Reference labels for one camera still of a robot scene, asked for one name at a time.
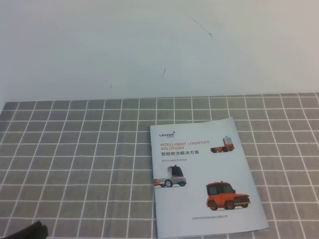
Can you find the logistics brochure book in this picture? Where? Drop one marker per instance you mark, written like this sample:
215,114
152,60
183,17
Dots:
202,180

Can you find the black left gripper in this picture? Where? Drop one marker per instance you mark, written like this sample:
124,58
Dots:
34,231

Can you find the grey checked tablecloth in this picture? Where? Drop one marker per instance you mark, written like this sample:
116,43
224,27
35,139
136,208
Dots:
84,168

